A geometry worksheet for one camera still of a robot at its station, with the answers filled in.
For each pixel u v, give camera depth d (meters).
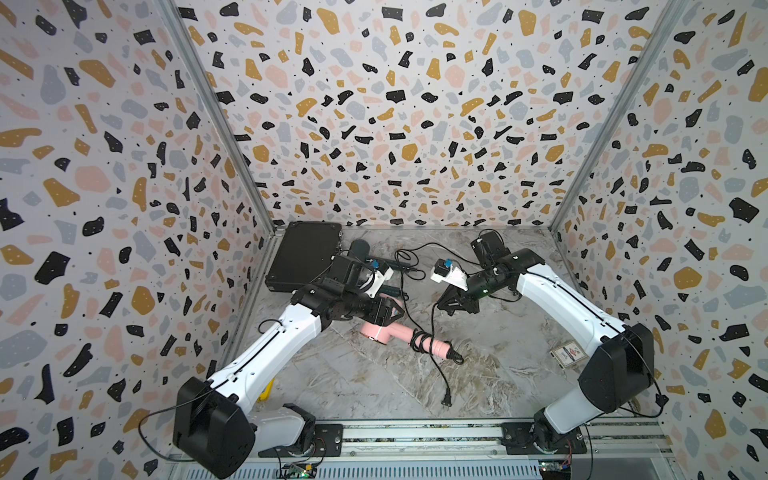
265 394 0.80
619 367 0.43
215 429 0.38
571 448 0.72
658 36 0.75
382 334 0.71
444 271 0.68
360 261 1.05
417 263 1.10
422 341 0.66
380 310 0.66
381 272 0.70
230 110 0.88
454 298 0.70
